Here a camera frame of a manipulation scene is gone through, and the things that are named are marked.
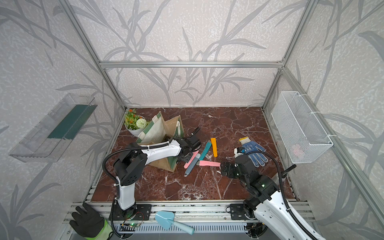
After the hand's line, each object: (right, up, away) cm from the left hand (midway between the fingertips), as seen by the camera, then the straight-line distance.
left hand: (184, 156), depth 92 cm
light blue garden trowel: (-6, -25, -21) cm, 33 cm away
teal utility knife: (+14, +5, +4) cm, 16 cm away
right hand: (+24, 0, -15) cm, 28 cm away
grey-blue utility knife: (+5, -4, -3) cm, 8 cm away
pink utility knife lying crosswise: (+16, -4, -2) cm, 16 cm away
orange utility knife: (+19, +6, +5) cm, 21 cm away
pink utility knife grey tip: (+7, +3, -7) cm, 10 cm away
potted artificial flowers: (-31, +20, -1) cm, 37 cm away
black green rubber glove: (-42, -27, -23) cm, 55 cm away
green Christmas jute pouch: (-15, +16, -3) cm, 22 cm away
